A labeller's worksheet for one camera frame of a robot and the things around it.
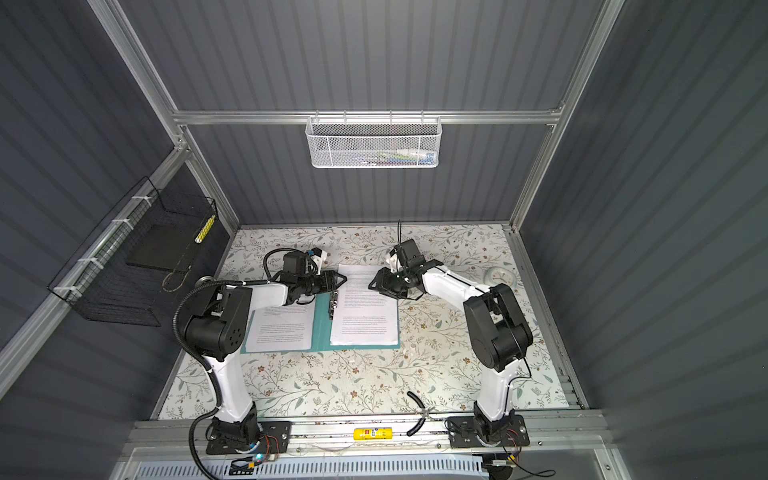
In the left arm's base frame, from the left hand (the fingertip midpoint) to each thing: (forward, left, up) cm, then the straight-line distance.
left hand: (341, 279), depth 100 cm
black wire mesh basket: (-12, +48, +24) cm, 55 cm away
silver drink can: (-6, +39, +10) cm, 40 cm away
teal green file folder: (-18, +5, -4) cm, 20 cm away
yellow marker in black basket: (+2, +35, +24) cm, 42 cm away
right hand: (-9, -12, +5) cm, 16 cm away
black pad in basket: (-4, +43, +24) cm, 49 cm away
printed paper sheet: (-13, -7, -3) cm, 15 cm away
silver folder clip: (-5, +2, -3) cm, 6 cm away
